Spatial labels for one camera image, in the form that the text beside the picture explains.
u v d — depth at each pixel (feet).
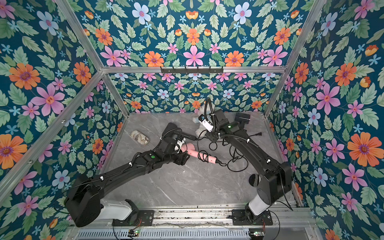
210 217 2.46
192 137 3.50
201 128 3.31
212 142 3.33
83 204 1.34
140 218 2.40
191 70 3.06
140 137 3.33
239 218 2.38
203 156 2.51
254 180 2.82
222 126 1.95
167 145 2.06
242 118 3.63
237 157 3.02
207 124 2.31
